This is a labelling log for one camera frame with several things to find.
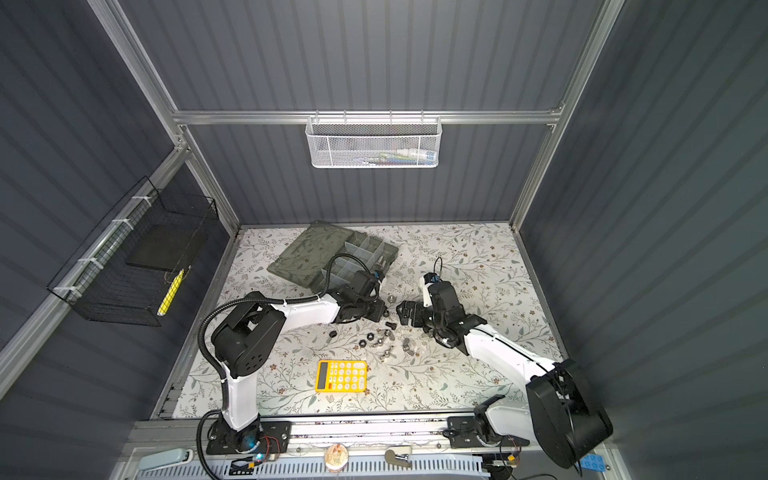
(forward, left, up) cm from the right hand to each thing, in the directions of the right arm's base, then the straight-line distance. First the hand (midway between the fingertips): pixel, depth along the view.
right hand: (413, 310), depth 87 cm
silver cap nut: (+9, +7, -9) cm, 14 cm away
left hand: (+5, +9, -7) cm, 13 cm away
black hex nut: (-7, +15, -8) cm, 19 cm away
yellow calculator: (-16, +21, -7) cm, 27 cm away
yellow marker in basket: (-6, +57, +20) cm, 61 cm away
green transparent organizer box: (+26, +40, -9) cm, 48 cm away
